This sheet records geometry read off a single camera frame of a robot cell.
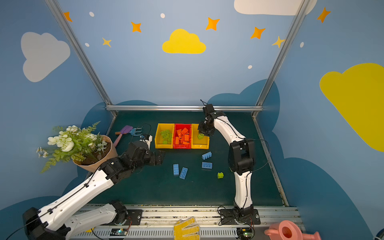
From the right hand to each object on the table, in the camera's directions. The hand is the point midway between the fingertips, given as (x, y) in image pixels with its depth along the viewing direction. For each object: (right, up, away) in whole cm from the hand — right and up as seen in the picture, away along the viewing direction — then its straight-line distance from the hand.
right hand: (200, 130), depth 95 cm
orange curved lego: (-15, -2, +9) cm, 18 cm away
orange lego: (-11, -1, +12) cm, 16 cm away
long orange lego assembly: (-16, -7, +6) cm, 18 cm away
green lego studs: (-22, -5, +9) cm, 24 cm away
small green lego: (+11, -26, -9) cm, 30 cm away
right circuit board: (+20, -50, -24) cm, 59 cm away
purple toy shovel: (-55, 0, +13) cm, 56 cm away
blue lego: (+4, -22, -2) cm, 22 cm away
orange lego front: (-10, -5, +6) cm, 12 cm away
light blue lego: (+4, -16, 0) cm, 17 cm away
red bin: (-13, -4, +10) cm, 17 cm away
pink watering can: (+35, -42, -33) cm, 63 cm away
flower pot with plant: (-59, -9, -20) cm, 63 cm away
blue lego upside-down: (-11, -25, -7) cm, 28 cm away
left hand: (-22, -11, -19) cm, 32 cm away
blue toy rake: (-50, -1, +15) cm, 52 cm away
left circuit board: (-41, -48, -25) cm, 68 cm away
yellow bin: (-3, -9, +6) cm, 11 cm away
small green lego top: (-25, -8, +7) cm, 27 cm away
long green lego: (0, -3, -2) cm, 4 cm away
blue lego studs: (-16, -24, -5) cm, 29 cm away
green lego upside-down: (-26, -2, +12) cm, 28 cm away
